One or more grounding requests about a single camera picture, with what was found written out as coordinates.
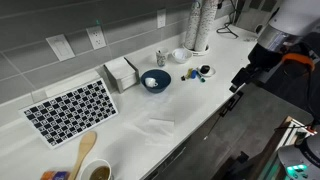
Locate dark blue bowl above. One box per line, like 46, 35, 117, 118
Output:
140, 68, 172, 95

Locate tall stack paper cups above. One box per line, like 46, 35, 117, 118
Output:
184, 0, 202, 51
194, 0, 219, 53

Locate small black object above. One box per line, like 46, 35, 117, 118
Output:
200, 64, 211, 75

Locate black cable on counter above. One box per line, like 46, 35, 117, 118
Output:
216, 0, 240, 39

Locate white bowl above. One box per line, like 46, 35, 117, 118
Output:
171, 47, 194, 64

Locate small patterned cup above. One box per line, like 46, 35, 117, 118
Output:
155, 47, 170, 68

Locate white wall outlet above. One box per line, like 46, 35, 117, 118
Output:
156, 8, 167, 29
85, 25, 108, 51

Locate small white saucer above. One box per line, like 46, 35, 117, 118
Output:
197, 64, 217, 78

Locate wooden robot cart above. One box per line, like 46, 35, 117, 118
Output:
263, 115, 316, 164

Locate metal napkin dispenser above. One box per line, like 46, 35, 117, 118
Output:
102, 56, 141, 94

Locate round white cup tray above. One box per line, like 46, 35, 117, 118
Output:
182, 43, 211, 57

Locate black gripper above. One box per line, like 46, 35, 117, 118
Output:
229, 43, 284, 94

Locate grey appliance box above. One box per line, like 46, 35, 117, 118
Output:
234, 0, 284, 34

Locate tiny white cup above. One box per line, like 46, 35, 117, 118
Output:
144, 77, 159, 89

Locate white light switch plate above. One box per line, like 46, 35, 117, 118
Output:
45, 33, 76, 62

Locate white paper napkin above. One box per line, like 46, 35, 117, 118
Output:
147, 117, 176, 128

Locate wooden spoon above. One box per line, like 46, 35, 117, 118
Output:
67, 130, 98, 180

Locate orange packet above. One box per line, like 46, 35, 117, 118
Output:
39, 170, 72, 180

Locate black white checkerboard calibration board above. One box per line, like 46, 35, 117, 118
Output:
18, 77, 120, 150

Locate yellow marker black cap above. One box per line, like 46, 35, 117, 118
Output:
180, 67, 194, 82

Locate patterned paper coffee cup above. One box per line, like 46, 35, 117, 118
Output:
79, 158, 114, 180

